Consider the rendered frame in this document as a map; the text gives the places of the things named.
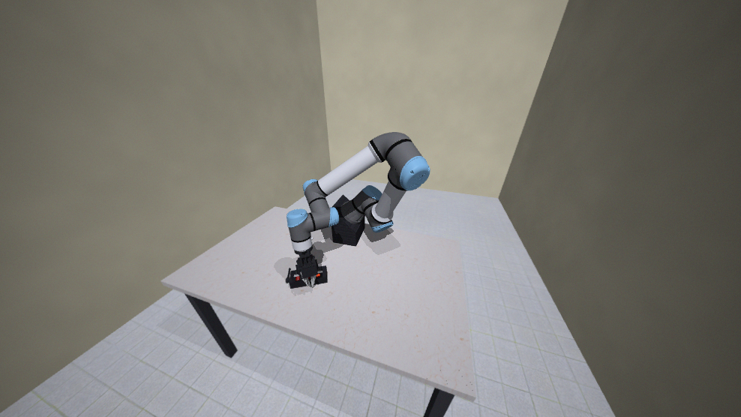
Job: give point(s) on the black power strip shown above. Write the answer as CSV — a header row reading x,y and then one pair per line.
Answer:
x,y
294,280

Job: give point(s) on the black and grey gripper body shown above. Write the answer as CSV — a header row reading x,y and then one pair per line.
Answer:
x,y
308,268

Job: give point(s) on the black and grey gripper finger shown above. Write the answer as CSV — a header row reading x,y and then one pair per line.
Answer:
x,y
313,277
308,283

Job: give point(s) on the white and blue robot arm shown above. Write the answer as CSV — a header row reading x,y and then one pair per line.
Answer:
x,y
408,170

